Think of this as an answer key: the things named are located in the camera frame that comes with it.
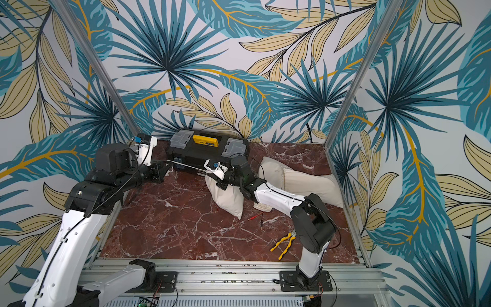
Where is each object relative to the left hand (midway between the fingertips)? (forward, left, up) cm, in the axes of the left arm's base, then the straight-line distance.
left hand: (168, 166), depth 64 cm
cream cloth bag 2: (+20, -39, -29) cm, 53 cm away
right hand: (+4, -6, -16) cm, 18 cm away
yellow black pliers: (-11, -47, -34) cm, 59 cm away
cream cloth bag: (+2, -20, -26) cm, 33 cm away
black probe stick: (-3, -34, -36) cm, 50 cm away
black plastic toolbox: (+23, +2, -18) cm, 29 cm away
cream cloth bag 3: (+13, -55, -30) cm, 64 cm away
